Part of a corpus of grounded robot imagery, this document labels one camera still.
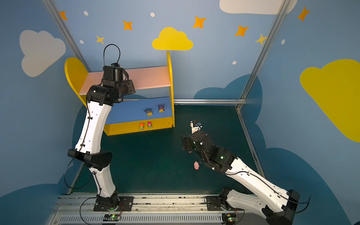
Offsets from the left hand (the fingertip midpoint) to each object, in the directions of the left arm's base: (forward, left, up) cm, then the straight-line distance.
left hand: (131, 83), depth 73 cm
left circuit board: (-56, +8, -42) cm, 70 cm away
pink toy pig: (-28, -37, -41) cm, 62 cm away
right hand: (-21, -32, -15) cm, 41 cm away
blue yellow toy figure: (+2, -5, -24) cm, 25 cm away
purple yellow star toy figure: (+6, -13, -24) cm, 28 cm away
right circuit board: (-54, -53, -42) cm, 87 cm away
